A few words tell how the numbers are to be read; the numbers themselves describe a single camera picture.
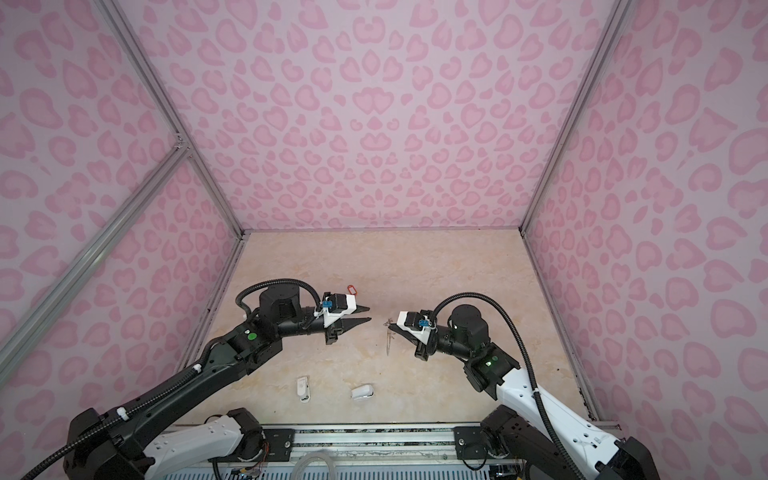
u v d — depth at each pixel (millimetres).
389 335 735
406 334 598
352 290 1029
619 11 685
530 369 519
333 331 607
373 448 736
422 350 629
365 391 800
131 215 714
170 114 855
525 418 499
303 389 784
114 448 386
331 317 578
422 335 612
